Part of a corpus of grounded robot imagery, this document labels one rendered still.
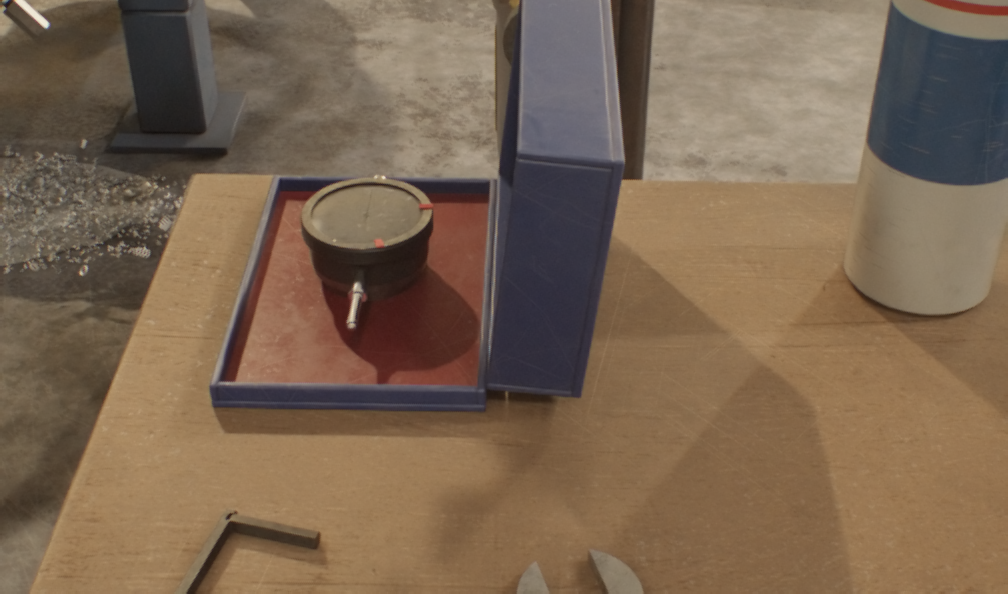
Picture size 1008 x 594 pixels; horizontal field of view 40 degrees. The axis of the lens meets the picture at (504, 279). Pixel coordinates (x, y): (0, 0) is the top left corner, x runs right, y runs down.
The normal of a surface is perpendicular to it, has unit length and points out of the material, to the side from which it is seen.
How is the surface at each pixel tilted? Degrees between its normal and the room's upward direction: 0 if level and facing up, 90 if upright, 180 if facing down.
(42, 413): 0
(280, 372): 0
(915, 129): 90
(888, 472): 0
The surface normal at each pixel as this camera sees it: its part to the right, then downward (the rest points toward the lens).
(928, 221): -0.35, 0.55
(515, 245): -0.03, 0.58
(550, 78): 0.11, -0.80
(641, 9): 0.23, 0.56
